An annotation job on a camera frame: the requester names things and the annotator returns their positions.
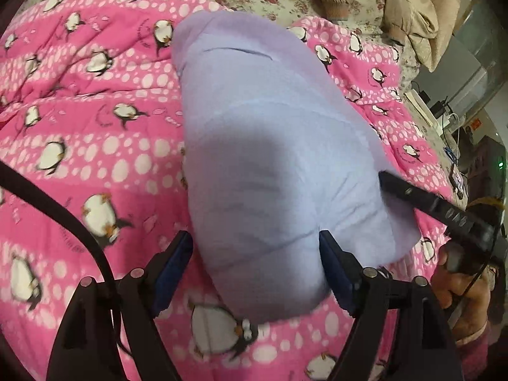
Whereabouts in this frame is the lavender zip-up jacket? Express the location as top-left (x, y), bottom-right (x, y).
top-left (172, 11), bottom-right (420, 324)

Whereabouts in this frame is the person's right hand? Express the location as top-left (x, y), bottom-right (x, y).
top-left (431, 244), bottom-right (495, 341)

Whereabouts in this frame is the cluttered bedside desk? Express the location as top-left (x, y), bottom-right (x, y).
top-left (404, 0), bottom-right (508, 207)

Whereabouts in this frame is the pink penguin print quilt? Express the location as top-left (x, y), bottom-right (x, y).
top-left (0, 0), bottom-right (457, 381)

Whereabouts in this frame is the beige garment on bed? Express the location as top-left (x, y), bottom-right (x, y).
top-left (321, 0), bottom-right (462, 72)

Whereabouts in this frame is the black cable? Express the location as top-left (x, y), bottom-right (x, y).
top-left (0, 160), bottom-right (132, 360)

